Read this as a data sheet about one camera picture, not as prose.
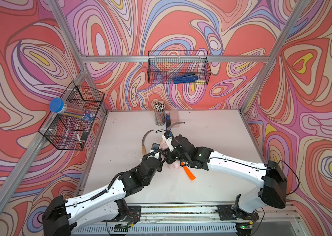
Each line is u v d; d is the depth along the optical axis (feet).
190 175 2.81
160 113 3.32
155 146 2.10
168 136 2.17
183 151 1.85
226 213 2.40
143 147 3.23
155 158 2.06
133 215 2.39
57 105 2.05
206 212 2.46
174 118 3.69
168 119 3.65
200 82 2.75
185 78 2.95
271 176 1.51
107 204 1.97
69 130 2.46
